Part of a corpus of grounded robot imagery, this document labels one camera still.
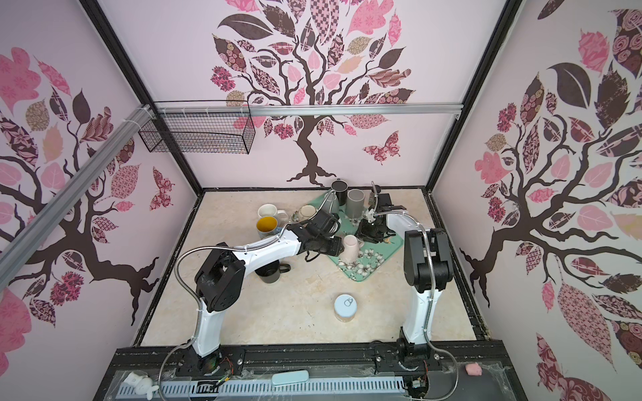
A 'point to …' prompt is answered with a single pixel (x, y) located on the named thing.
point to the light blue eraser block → (291, 377)
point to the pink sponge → (473, 369)
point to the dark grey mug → (355, 203)
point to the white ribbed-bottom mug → (270, 210)
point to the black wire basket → (199, 125)
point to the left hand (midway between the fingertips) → (340, 250)
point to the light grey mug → (334, 206)
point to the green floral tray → (359, 258)
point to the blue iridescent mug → (267, 226)
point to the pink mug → (351, 245)
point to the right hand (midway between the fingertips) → (359, 233)
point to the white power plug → (142, 384)
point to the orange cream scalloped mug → (304, 214)
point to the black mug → (341, 187)
